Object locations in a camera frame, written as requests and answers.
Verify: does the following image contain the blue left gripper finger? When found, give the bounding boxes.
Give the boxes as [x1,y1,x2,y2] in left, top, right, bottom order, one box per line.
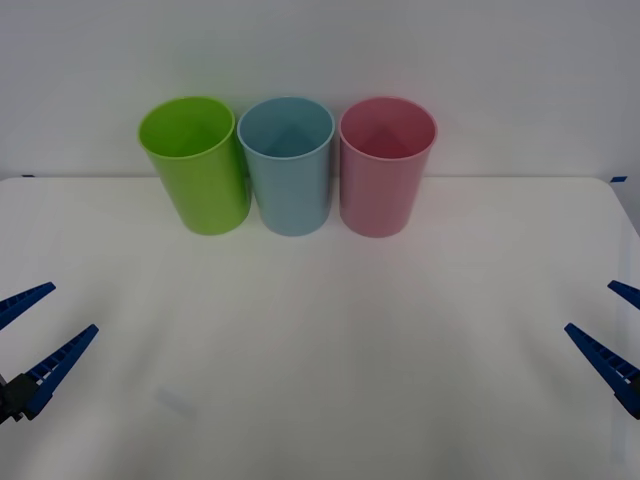
[9,324,100,421]
[0,282,57,331]

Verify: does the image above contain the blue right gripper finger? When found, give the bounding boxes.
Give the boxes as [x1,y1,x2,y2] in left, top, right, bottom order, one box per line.
[606,280,640,311]
[563,322,640,421]

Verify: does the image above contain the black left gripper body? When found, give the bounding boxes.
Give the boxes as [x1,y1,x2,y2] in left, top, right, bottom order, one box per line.
[0,377,24,426]

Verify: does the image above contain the green plastic bin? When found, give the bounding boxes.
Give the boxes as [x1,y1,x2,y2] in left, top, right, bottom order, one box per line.
[136,95,252,236]

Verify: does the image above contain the pink plastic bin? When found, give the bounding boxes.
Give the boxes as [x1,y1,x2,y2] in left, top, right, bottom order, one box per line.
[338,96,439,239]

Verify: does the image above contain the pale blue plastic bin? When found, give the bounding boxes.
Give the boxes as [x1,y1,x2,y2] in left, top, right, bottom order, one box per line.
[236,96,336,237]

